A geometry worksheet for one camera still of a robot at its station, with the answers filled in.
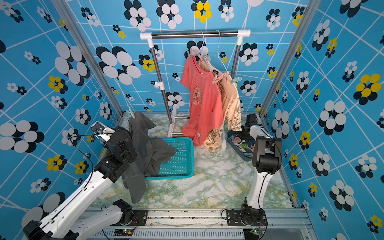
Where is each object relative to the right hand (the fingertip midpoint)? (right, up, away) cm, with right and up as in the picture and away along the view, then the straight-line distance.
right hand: (241, 134), depth 103 cm
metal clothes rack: (-49, +13, -2) cm, 51 cm away
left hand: (-69, +6, -38) cm, 79 cm away
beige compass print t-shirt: (-15, +9, -34) cm, 38 cm away
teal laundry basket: (-41, -19, -11) cm, 46 cm away
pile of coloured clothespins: (+1, -11, -6) cm, 12 cm away
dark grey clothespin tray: (0, -4, -18) cm, 19 cm away
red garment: (-28, +15, -25) cm, 40 cm away
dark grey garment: (-59, -10, -14) cm, 61 cm away
